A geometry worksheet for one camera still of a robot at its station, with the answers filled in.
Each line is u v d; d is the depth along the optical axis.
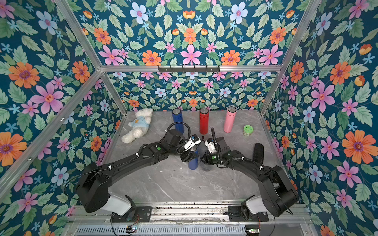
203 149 0.84
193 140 0.68
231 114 0.93
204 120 0.98
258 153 0.94
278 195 0.43
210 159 0.76
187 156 0.69
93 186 0.42
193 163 0.84
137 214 0.68
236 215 0.73
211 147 0.80
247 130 1.03
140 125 1.01
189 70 0.92
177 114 0.92
